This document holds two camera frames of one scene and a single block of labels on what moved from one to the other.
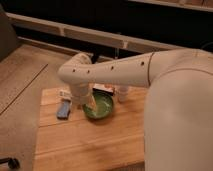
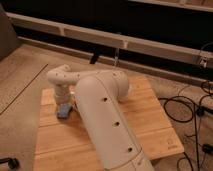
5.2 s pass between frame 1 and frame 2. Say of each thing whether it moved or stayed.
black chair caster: stayed
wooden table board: stayed
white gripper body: moved
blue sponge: stayed
